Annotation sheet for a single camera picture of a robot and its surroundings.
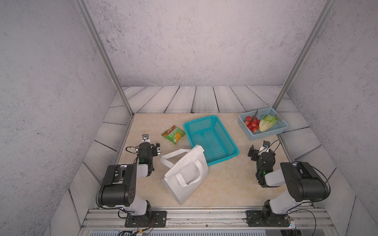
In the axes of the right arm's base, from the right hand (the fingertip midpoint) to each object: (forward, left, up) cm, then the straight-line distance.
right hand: (262, 146), depth 91 cm
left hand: (+2, +69, +1) cm, 69 cm away
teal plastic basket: (+17, +31, -9) cm, 36 cm away
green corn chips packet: (+13, +56, -4) cm, 57 cm away
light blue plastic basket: (+21, -21, -5) cm, 30 cm away
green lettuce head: (+23, -11, -3) cm, 26 cm away
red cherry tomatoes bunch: (+22, -1, -4) cm, 22 cm away
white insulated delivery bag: (-21, +44, +11) cm, 50 cm away
